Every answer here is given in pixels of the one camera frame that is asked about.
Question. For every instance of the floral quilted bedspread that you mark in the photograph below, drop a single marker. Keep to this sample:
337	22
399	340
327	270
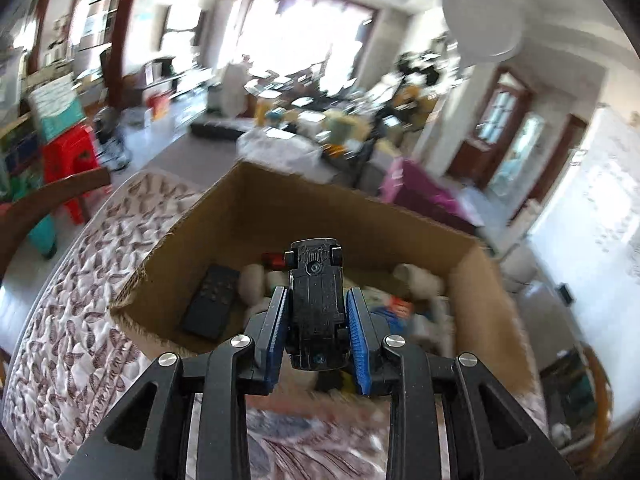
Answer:
74	362

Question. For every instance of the purple bag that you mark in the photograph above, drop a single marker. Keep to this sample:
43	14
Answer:
408	186

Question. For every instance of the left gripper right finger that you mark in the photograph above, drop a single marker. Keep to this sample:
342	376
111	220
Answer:
450	417

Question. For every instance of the wooden bed footboard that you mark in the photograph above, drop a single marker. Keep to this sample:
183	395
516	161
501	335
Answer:
19	219

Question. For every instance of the cardboard box orange print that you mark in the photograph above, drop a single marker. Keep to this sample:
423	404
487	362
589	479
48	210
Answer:
323	232

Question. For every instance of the blue black toy car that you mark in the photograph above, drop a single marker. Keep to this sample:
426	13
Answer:
317	337

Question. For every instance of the black remote control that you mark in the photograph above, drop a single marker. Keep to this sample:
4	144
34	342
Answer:
208	312

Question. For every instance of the red plastic stool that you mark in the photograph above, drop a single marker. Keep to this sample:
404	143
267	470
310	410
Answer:
70	153

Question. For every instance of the white round lamp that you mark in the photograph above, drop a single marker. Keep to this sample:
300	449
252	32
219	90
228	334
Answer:
485	31

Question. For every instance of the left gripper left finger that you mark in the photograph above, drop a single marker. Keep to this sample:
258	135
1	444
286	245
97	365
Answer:
189	406

